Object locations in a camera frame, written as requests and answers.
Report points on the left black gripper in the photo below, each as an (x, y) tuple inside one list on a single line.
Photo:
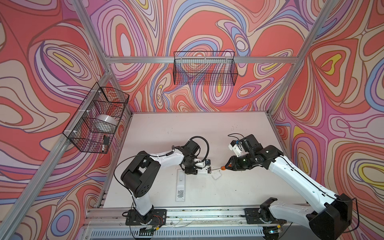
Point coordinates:
[(193, 171)]

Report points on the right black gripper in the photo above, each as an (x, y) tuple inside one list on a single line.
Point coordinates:
[(234, 164)]

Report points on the orange black flathead screwdriver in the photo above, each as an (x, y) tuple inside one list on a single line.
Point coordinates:
[(222, 168)]

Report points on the white air conditioner remote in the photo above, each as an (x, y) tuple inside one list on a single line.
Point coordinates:
[(204, 171)]

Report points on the white battery cover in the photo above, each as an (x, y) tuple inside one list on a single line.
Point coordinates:
[(216, 175)]

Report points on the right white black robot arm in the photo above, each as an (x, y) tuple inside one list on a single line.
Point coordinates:
[(328, 215)]

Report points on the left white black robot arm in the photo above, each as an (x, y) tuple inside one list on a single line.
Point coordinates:
[(139, 176)]

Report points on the long white slim remote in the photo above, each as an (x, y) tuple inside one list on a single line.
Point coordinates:
[(181, 186)]

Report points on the green circuit board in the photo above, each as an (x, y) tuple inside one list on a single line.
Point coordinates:
[(146, 232)]

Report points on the small black device in basket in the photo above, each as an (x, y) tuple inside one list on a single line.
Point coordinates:
[(106, 140)]

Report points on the white tape roll in basket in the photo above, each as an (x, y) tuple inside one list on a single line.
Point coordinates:
[(107, 119)]

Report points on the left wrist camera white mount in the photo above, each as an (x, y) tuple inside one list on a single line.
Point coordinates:
[(203, 164)]

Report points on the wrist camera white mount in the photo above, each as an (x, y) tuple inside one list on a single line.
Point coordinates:
[(236, 147), (203, 164)]

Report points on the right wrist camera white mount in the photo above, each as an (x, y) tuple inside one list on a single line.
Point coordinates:
[(236, 147)]

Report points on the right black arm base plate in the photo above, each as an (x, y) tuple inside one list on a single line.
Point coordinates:
[(255, 216)]

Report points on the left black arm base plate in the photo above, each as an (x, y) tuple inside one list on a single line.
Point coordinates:
[(155, 217)]

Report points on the black wire basket back wall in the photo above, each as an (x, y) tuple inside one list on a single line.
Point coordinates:
[(205, 68)]

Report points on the black wire basket wall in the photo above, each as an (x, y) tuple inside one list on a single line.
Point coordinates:
[(86, 132), (205, 68)]

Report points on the black wire basket left wall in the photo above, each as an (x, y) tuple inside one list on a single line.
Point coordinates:
[(86, 132)]

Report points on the aluminium front rail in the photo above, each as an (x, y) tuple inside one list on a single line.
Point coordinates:
[(178, 217)]

